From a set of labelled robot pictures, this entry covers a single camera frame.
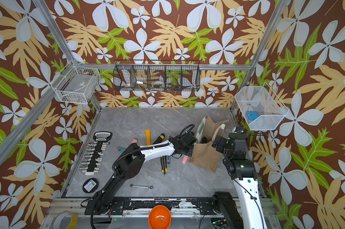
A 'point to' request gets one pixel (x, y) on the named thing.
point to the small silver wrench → (150, 187)
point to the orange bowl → (159, 217)
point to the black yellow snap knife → (159, 139)
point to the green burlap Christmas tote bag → (204, 153)
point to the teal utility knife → (121, 149)
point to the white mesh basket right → (262, 109)
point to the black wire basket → (157, 75)
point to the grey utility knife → (168, 159)
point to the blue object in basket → (252, 115)
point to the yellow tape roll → (74, 222)
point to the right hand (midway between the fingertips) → (223, 140)
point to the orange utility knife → (148, 137)
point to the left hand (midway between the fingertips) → (192, 148)
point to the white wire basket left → (75, 83)
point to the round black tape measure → (90, 185)
